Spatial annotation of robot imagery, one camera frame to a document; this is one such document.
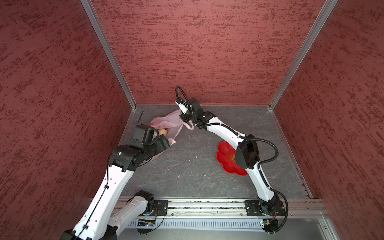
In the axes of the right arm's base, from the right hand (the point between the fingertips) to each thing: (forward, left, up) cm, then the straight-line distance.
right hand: (183, 111), depth 91 cm
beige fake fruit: (-6, +15, -13) cm, 20 cm away
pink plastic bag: (-9, +6, 0) cm, 11 cm away
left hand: (-28, +9, +4) cm, 30 cm away
